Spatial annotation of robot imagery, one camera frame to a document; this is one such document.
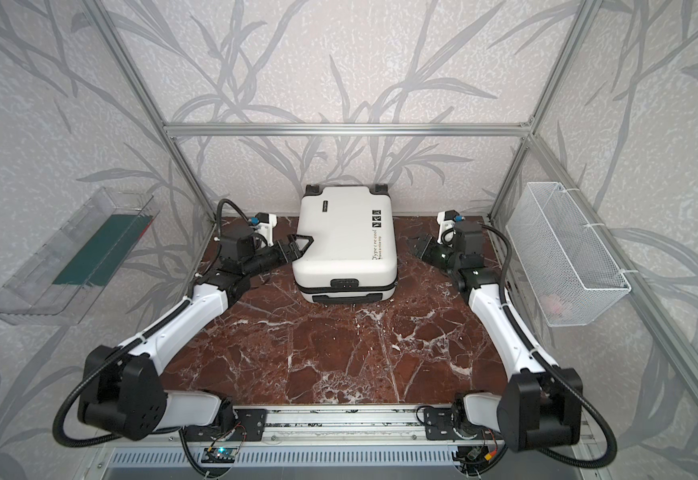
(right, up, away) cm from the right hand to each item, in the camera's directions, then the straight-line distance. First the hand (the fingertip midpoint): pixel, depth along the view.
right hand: (412, 233), depth 80 cm
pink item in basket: (+33, -18, -8) cm, 38 cm away
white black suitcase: (-16, -7, +1) cm, 18 cm away
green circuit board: (-48, -54, -9) cm, 73 cm away
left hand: (-28, -1, -1) cm, 28 cm away
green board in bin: (-70, -4, -16) cm, 72 cm away
